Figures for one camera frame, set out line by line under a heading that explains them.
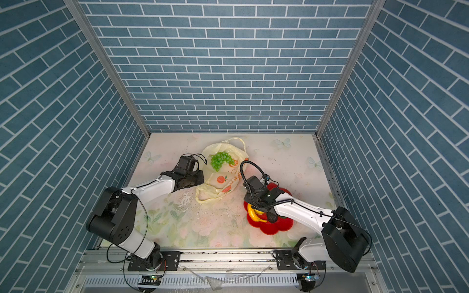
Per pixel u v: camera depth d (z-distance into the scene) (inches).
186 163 29.0
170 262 29.0
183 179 27.7
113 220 17.7
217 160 40.1
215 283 27.6
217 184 38.3
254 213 31.8
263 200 23.7
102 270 28.5
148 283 28.4
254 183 25.4
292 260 26.3
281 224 32.6
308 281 27.9
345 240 16.5
